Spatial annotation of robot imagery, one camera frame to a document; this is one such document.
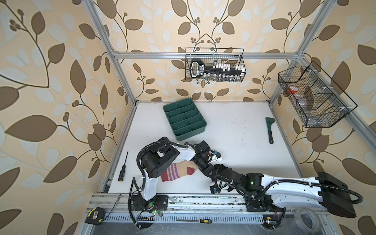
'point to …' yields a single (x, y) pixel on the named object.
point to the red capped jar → (293, 89)
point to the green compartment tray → (185, 118)
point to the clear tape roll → (297, 214)
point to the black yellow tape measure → (95, 215)
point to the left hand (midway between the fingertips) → (216, 178)
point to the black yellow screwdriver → (122, 172)
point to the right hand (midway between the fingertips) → (220, 173)
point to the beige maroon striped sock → (178, 170)
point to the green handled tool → (269, 121)
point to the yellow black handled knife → (209, 221)
